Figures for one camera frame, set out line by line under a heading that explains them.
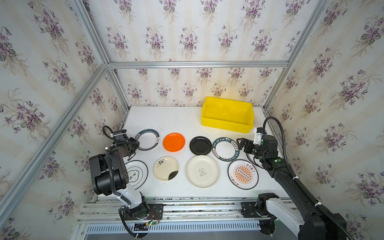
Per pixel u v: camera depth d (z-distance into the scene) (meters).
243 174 0.86
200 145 0.96
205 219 0.72
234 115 1.15
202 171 0.86
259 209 0.67
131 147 0.82
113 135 0.74
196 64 1.03
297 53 0.88
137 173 0.86
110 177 0.42
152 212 0.72
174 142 0.98
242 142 0.73
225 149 0.96
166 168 0.88
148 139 1.01
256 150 0.69
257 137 0.73
